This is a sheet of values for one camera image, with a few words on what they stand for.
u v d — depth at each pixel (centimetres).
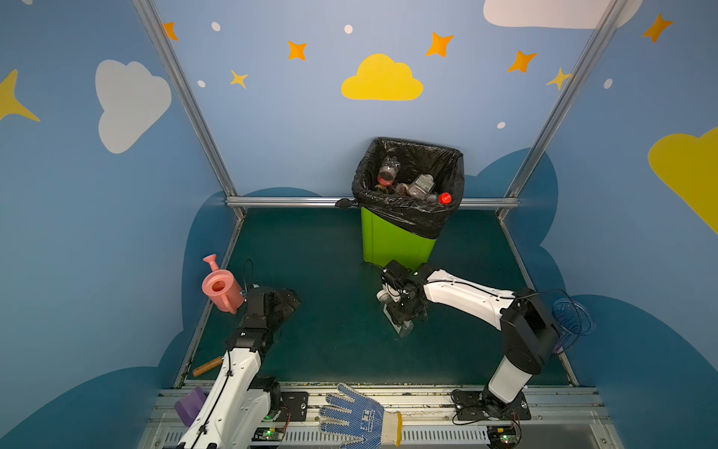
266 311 64
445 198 71
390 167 91
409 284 63
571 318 73
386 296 90
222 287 85
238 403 47
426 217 77
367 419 72
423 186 87
